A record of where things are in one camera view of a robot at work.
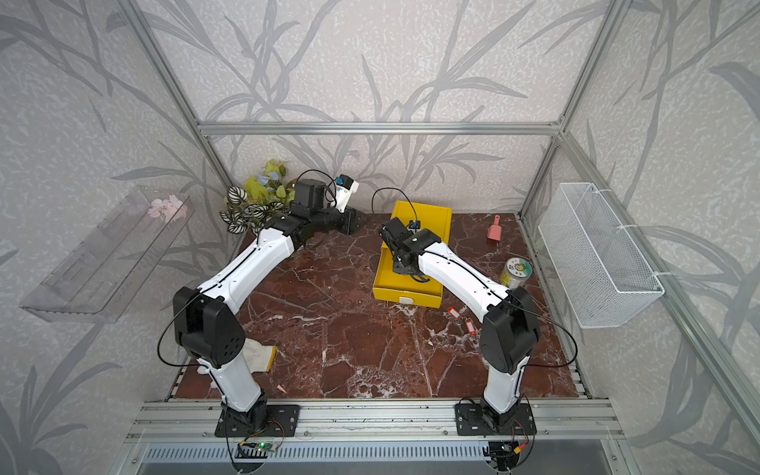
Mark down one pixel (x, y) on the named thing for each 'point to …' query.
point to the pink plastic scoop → (494, 232)
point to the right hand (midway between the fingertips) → (409, 263)
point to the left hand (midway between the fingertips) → (366, 215)
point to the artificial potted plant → (261, 198)
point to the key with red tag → (454, 313)
